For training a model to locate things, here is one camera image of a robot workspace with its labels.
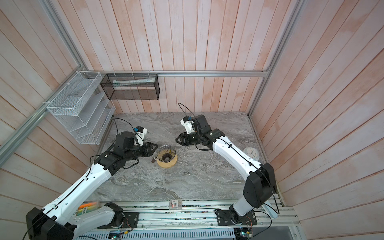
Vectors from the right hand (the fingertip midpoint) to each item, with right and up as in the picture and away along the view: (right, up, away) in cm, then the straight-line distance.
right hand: (178, 140), depth 79 cm
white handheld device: (+48, -36, -6) cm, 60 cm away
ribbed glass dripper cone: (-8, -8, +5) cm, 12 cm away
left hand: (-12, -5, -3) cm, 13 cm away
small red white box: (-1, -34, -2) cm, 34 cm away
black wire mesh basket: (-36, +37, +27) cm, 58 cm away
